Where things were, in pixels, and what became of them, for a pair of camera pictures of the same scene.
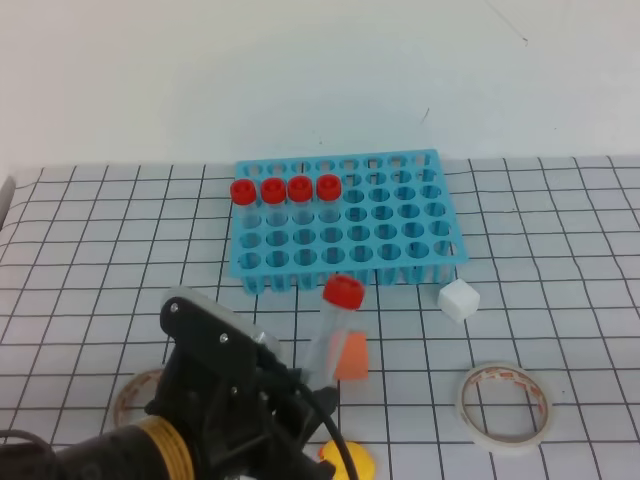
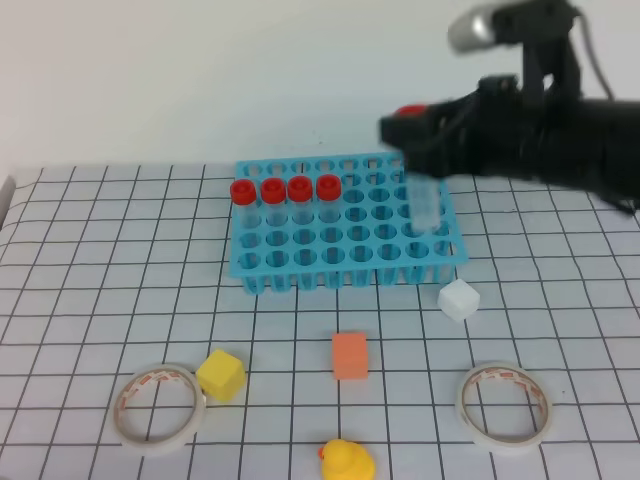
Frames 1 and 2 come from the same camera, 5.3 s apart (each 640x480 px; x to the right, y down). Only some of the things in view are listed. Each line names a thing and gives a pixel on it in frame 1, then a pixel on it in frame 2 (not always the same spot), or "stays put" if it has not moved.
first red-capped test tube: [243, 193] stays put
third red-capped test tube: [300, 191] stays put
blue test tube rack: [395, 223] stays put
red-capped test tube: [342, 296] to [424, 191]
